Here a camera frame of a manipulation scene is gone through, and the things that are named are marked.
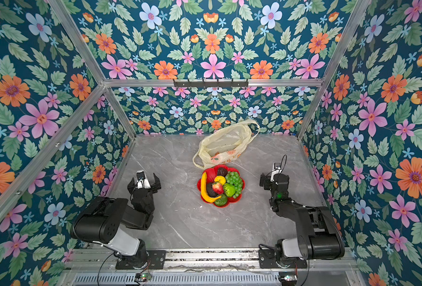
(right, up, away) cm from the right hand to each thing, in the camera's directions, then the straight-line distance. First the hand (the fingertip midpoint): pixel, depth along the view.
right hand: (277, 173), depth 92 cm
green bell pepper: (-26, -8, -4) cm, 27 cm away
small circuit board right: (-2, -39, -21) cm, 45 cm away
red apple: (-31, -7, -6) cm, 32 cm away
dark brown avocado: (-35, -9, -3) cm, 37 cm away
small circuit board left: (-61, -39, -22) cm, 76 cm away
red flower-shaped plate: (-35, -2, +6) cm, 36 cm away
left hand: (-68, -1, -4) cm, 68 cm away
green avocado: (-29, -13, -8) cm, 33 cm away
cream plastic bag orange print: (-29, +16, +23) cm, 40 cm away
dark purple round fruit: (-29, 0, +4) cm, 30 cm away
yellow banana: (-38, -9, -4) cm, 39 cm away
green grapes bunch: (-24, -2, -1) cm, 24 cm away
